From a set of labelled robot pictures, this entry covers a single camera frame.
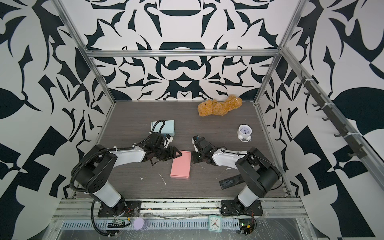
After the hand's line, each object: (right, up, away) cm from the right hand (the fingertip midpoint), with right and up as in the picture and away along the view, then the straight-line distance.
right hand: (192, 156), depth 91 cm
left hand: (-7, +2, -2) cm, 8 cm away
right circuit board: (+26, -28, -20) cm, 43 cm away
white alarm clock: (+34, +13, +9) cm, 38 cm away
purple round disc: (-22, -21, -27) cm, 41 cm away
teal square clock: (+10, -25, -22) cm, 35 cm away
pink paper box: (-6, -5, -7) cm, 11 cm away
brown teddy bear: (+13, +30, +14) cm, 36 cm away
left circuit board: (-36, -28, -18) cm, 49 cm away
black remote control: (+21, -11, -9) cm, 26 cm away
